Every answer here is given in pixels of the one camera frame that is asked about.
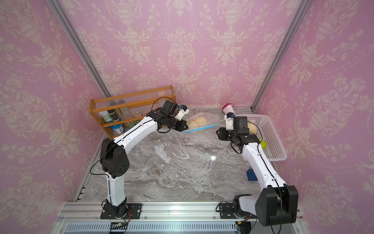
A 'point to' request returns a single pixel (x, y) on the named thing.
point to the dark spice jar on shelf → (113, 115)
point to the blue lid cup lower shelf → (118, 128)
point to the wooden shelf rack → (130, 107)
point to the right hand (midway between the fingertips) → (220, 131)
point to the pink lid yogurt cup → (228, 107)
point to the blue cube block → (251, 175)
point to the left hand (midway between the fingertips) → (187, 127)
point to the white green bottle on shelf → (106, 116)
